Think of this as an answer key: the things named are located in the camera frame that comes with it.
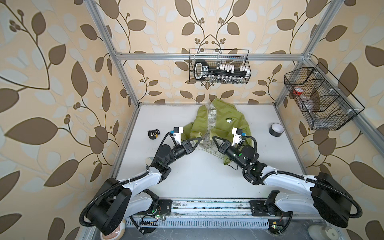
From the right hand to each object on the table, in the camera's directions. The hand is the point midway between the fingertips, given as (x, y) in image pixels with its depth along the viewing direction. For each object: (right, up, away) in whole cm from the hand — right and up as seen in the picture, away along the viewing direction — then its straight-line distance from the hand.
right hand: (212, 139), depth 72 cm
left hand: (-5, 0, -2) cm, 5 cm away
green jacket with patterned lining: (+7, +10, +31) cm, 33 cm away
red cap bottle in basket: (+47, +25, +8) cm, 54 cm away
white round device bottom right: (+44, -37, -11) cm, 59 cm away
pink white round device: (-43, -41, -7) cm, 60 cm away
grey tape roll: (+48, +2, +32) cm, 58 cm away
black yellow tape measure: (-38, -1, +27) cm, 46 cm away
